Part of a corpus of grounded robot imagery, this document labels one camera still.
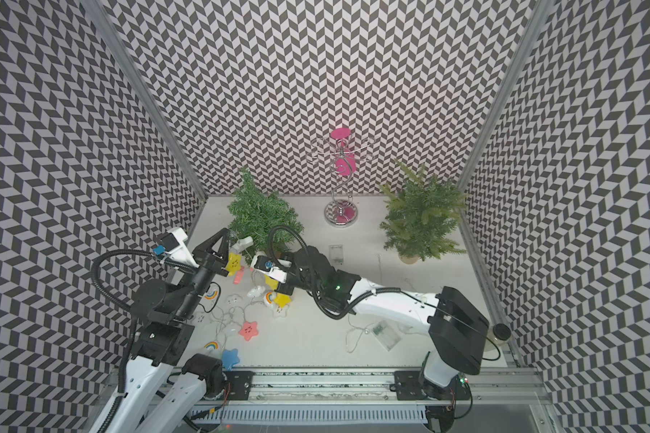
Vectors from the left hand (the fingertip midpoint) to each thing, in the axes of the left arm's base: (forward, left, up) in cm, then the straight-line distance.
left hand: (230, 233), depth 63 cm
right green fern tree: (+9, -49, -4) cm, 50 cm away
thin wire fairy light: (-12, -30, -35) cm, 48 cm away
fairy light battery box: (-13, -40, -36) cm, 55 cm away
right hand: (-2, -6, -13) cm, 14 cm away
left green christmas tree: (+11, -4, -7) cm, 13 cm away
